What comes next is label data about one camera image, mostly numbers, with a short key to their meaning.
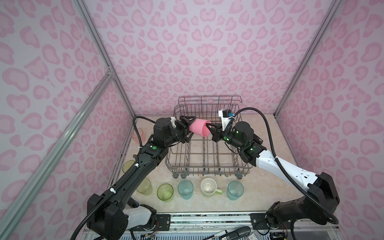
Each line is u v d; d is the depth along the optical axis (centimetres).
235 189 81
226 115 62
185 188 83
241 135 55
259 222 73
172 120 70
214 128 70
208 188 83
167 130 56
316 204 38
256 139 101
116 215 37
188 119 64
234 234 66
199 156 97
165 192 82
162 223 73
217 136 65
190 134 73
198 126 69
